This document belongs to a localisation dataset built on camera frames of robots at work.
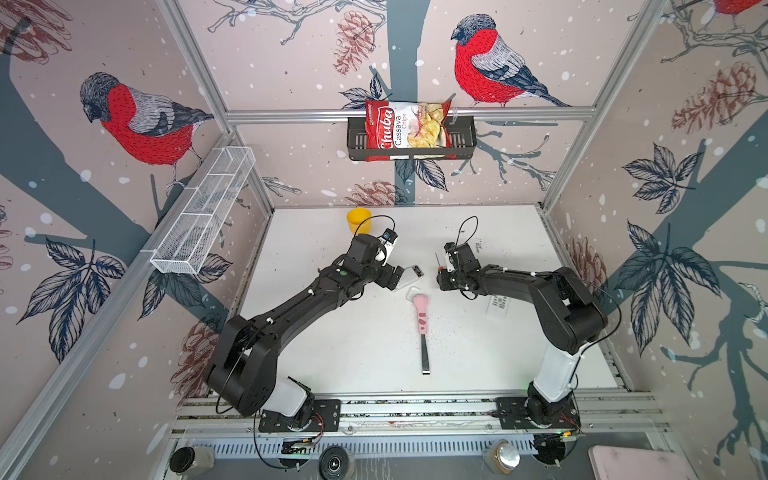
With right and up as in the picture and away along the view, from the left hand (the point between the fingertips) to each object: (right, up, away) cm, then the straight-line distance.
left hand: (390, 261), depth 84 cm
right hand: (+17, -9, +15) cm, 24 cm away
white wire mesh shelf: (-49, +6, -13) cm, 51 cm away
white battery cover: (+7, -12, +13) cm, 19 cm away
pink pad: (+51, -43, -19) cm, 69 cm away
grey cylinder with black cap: (-42, -38, -24) cm, 62 cm away
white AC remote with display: (+7, -6, +16) cm, 18 cm away
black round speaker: (-11, -38, -26) cm, 47 cm away
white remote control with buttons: (+34, -15, +8) cm, 38 cm away
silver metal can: (+23, -37, -25) cm, 51 cm away
